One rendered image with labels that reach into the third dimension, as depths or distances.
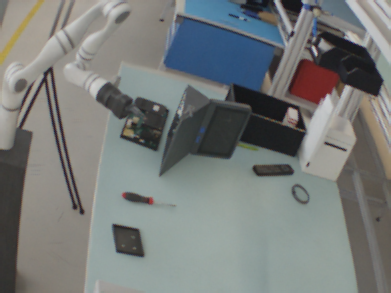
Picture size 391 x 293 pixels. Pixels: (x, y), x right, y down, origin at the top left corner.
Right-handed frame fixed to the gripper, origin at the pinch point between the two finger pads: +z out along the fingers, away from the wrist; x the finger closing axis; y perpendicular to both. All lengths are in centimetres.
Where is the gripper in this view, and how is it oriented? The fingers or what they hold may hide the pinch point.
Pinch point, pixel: (145, 118)
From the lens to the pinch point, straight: 210.2
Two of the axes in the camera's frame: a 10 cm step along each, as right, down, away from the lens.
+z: 7.5, 5.5, -3.6
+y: -5.7, 2.6, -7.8
